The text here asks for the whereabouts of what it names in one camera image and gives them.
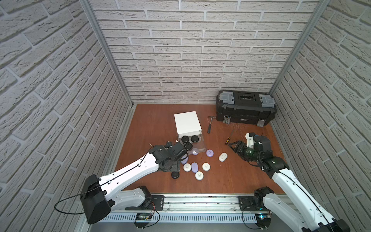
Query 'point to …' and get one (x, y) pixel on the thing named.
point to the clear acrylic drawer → (199, 147)
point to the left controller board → (143, 216)
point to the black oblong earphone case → (188, 146)
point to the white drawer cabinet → (188, 123)
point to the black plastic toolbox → (243, 107)
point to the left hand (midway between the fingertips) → (172, 164)
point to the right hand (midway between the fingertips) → (232, 146)
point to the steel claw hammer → (211, 117)
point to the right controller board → (263, 220)
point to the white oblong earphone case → (222, 157)
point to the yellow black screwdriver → (228, 140)
